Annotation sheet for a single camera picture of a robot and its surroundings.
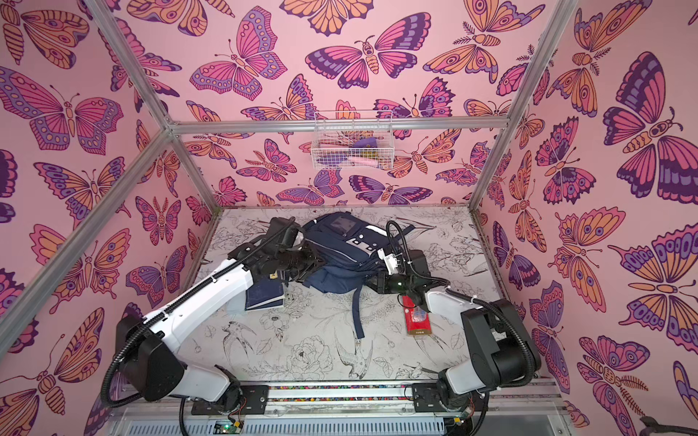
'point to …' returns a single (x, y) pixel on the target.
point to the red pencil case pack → (418, 320)
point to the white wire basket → (358, 140)
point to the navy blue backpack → (354, 246)
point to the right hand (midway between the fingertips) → (367, 279)
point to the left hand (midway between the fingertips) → (332, 259)
